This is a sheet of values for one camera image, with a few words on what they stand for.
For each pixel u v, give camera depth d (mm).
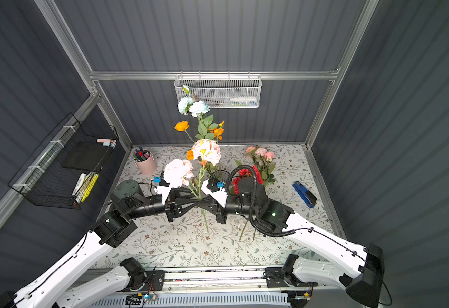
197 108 695
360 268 394
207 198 583
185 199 584
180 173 476
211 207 560
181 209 547
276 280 733
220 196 525
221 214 534
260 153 1031
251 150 1114
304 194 957
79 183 697
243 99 919
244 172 579
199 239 846
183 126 756
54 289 401
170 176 475
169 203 525
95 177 720
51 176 682
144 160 991
